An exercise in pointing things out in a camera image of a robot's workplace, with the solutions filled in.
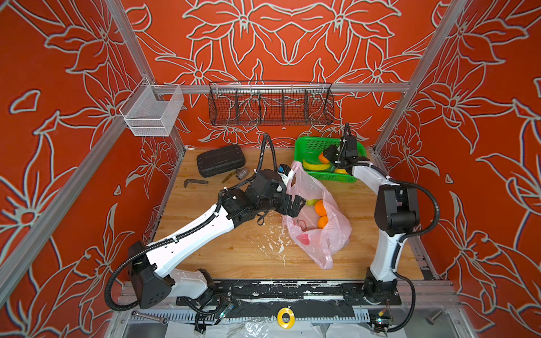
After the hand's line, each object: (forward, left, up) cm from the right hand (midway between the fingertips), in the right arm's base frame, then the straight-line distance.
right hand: (328, 148), depth 98 cm
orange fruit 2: (-32, +5, -13) cm, 34 cm away
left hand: (-34, +19, +10) cm, 40 cm away
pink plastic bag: (-38, +14, -7) cm, 41 cm away
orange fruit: (-7, +5, +1) cm, 9 cm away
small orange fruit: (-29, +7, -5) cm, 31 cm away
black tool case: (-2, +58, -9) cm, 59 cm away
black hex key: (-9, +71, -15) cm, 73 cm away
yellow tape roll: (-67, +22, -15) cm, 72 cm away
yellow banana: (-1, +4, -12) cm, 13 cm away
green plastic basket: (+14, +6, -14) cm, 21 cm away
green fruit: (-23, +9, -12) cm, 27 cm away
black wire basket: (+17, +31, +13) cm, 38 cm away
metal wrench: (-67, +62, -16) cm, 93 cm away
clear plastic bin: (+6, +81, +17) cm, 83 cm away
